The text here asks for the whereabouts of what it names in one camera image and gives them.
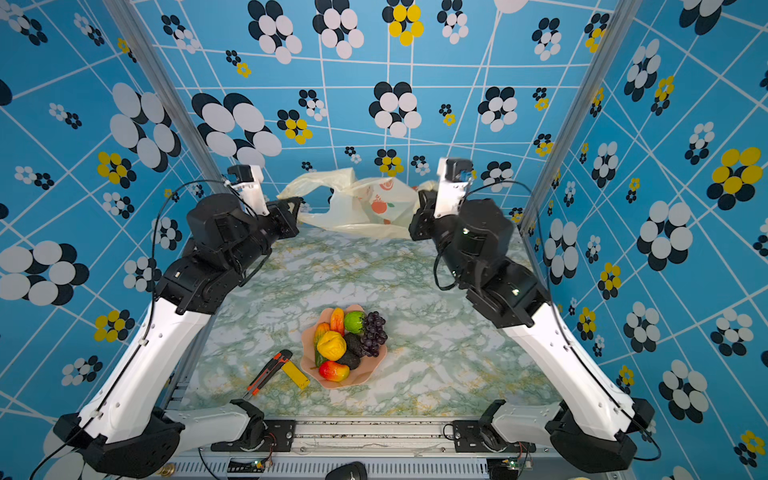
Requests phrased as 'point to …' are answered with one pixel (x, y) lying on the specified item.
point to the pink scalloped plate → (366, 366)
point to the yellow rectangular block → (297, 375)
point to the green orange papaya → (319, 330)
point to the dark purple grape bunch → (374, 335)
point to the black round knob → (355, 470)
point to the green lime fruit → (354, 322)
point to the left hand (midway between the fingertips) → (304, 201)
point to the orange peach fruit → (337, 321)
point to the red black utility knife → (268, 372)
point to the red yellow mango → (334, 371)
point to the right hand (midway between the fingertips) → (421, 196)
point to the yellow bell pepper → (331, 346)
